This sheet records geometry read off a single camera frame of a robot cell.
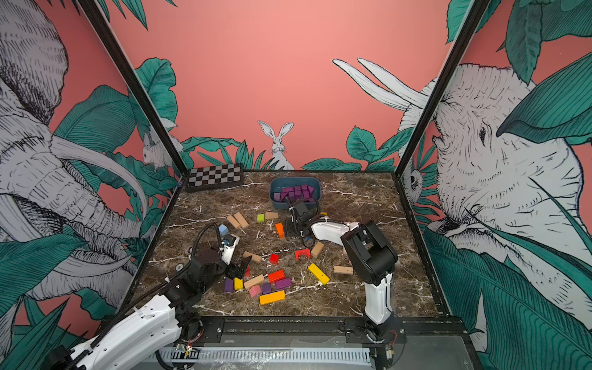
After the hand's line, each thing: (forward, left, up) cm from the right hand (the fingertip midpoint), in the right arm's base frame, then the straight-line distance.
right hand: (286, 225), depth 96 cm
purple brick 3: (-24, +20, -2) cm, 32 cm away
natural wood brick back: (+7, +8, -3) cm, 11 cm away
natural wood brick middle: (-14, +12, -1) cm, 19 cm away
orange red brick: (-21, +3, -4) cm, 21 cm away
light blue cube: (-3, +26, +1) cm, 26 cm away
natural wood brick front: (-23, +11, -3) cm, 26 cm away
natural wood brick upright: (-11, -13, -1) cm, 17 cm away
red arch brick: (-11, -8, -2) cm, 14 cm away
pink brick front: (-26, +10, -3) cm, 28 cm away
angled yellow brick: (-20, -14, -3) cm, 25 cm away
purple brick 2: (-23, 0, -3) cm, 24 cm away
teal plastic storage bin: (+21, -4, -1) cm, 22 cm away
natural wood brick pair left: (+4, +22, -3) cm, 23 cm away
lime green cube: (+5, +12, -2) cm, 13 cm away
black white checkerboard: (+28, +38, 0) cm, 47 cm away
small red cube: (-13, +4, -4) cm, 15 cm away
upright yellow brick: (-24, +16, -2) cm, 29 cm away
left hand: (-14, +15, +6) cm, 22 cm away
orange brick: (-2, +2, -1) cm, 3 cm away
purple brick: (+20, -9, -3) cm, 22 cm away
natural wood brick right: (-18, -23, -4) cm, 29 cm away
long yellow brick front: (-29, +3, -2) cm, 29 cm away
